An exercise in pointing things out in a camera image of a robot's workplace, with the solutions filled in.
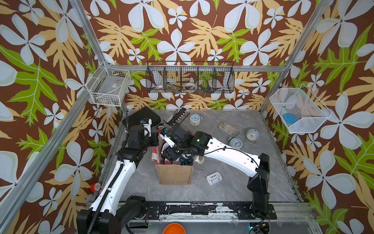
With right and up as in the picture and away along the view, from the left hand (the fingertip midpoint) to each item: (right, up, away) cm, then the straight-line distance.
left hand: (157, 131), depth 80 cm
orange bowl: (+11, -46, -11) cm, 48 cm away
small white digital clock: (+33, -27, +4) cm, 43 cm away
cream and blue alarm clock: (+23, +8, +30) cm, 39 cm away
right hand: (+6, -9, -6) cm, 13 cm away
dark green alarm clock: (+15, -15, +2) cm, 21 cm away
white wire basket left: (-31, +27, +7) cm, 42 cm away
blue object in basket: (+74, +7, +1) cm, 75 cm away
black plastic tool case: (-24, +10, +33) cm, 42 cm away
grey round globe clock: (+61, -3, +18) cm, 64 cm away
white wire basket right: (+82, +12, +3) cm, 83 cm away
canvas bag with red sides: (+9, -20, -9) cm, 24 cm away
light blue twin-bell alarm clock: (+50, -8, +17) cm, 53 cm away
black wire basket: (+19, +36, +18) cm, 45 cm away
